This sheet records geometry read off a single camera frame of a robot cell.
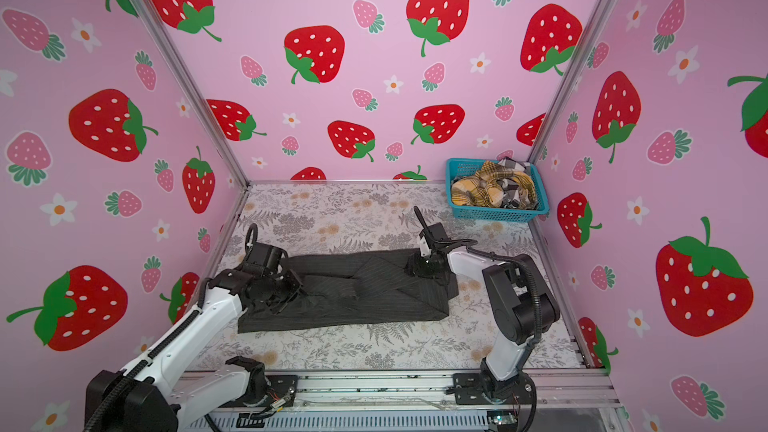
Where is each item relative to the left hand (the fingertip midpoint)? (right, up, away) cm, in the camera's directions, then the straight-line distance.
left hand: (309, 288), depth 81 cm
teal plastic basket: (+49, +39, +37) cm, 73 cm away
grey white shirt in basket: (+65, +30, +22) cm, 75 cm away
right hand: (+29, +3, +13) cm, 32 cm away
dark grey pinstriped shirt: (+13, 0, +2) cm, 13 cm away
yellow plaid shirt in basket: (+56, +30, +24) cm, 67 cm away
